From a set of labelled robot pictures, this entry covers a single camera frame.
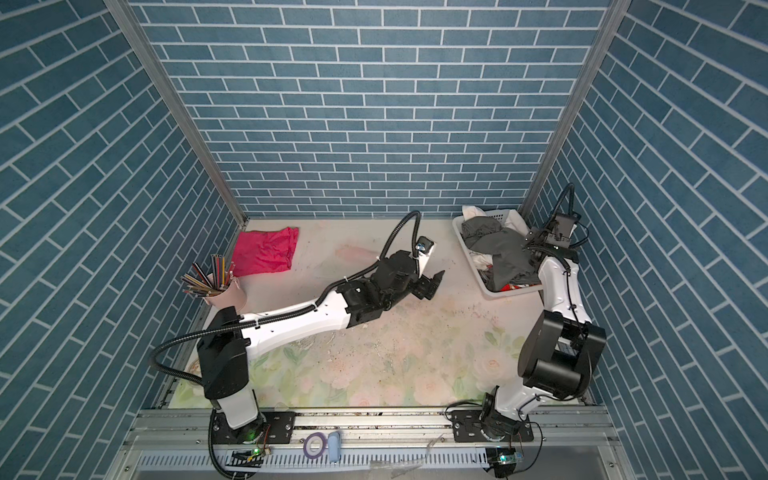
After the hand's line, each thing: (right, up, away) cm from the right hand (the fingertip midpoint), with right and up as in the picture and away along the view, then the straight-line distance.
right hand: (547, 238), depth 86 cm
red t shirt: (-9, -15, +8) cm, 19 cm away
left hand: (-35, -6, -10) cm, 37 cm away
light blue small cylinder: (-58, -49, -17) cm, 78 cm away
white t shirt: (-2, +8, +22) cm, 24 cm away
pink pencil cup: (-94, -18, +4) cm, 96 cm away
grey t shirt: (-7, -8, +8) cm, 13 cm away
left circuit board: (-79, -53, -15) cm, 97 cm away
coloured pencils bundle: (-102, -14, +2) cm, 103 cm away
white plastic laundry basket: (-4, +9, +26) cm, 28 cm away
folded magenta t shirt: (-92, -4, +20) cm, 94 cm away
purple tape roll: (-62, -50, -14) cm, 81 cm away
